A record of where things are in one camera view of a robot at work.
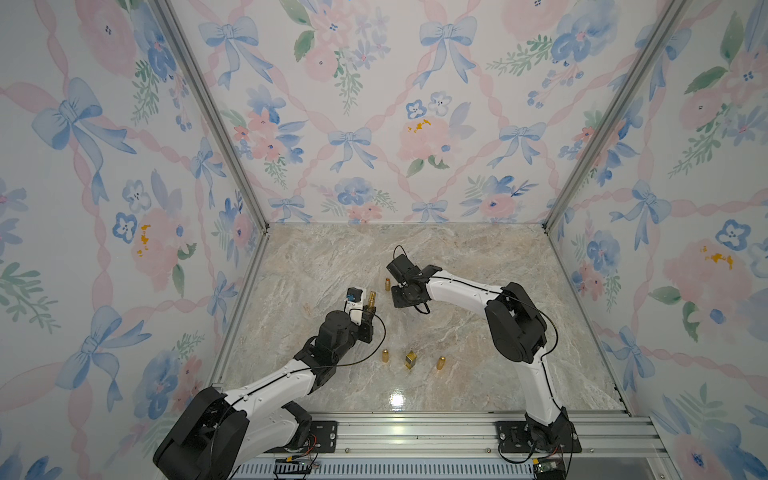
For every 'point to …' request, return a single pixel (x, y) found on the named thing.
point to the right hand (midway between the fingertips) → (401, 297)
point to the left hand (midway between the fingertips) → (373, 306)
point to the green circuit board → (546, 466)
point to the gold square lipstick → (410, 358)
